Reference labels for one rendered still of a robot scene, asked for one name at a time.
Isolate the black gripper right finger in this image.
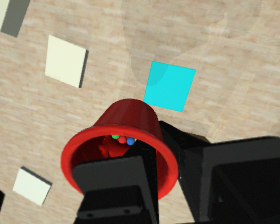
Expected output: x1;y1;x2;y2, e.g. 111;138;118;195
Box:
159;120;280;222

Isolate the white flat rectangular block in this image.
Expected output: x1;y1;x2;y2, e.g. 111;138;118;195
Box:
13;167;52;206

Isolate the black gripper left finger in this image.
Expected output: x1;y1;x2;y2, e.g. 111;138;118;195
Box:
72;139;159;224

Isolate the light wooden plank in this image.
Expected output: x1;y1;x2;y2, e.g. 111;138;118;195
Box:
185;132;210;143

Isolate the red cup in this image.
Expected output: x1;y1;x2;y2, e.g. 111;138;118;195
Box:
60;98;178;200

